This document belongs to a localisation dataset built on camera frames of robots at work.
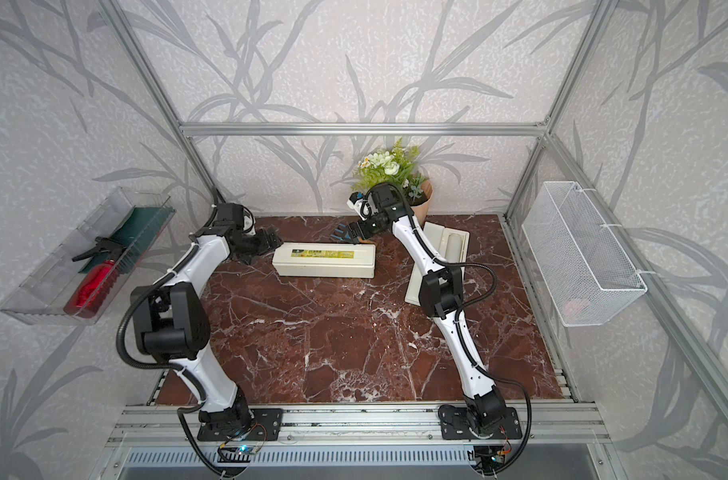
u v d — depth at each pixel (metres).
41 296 0.58
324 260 0.96
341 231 1.15
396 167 0.94
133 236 0.72
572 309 0.72
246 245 0.80
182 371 0.53
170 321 0.50
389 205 0.81
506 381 0.68
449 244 1.02
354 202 0.91
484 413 0.64
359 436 0.74
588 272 0.61
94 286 0.58
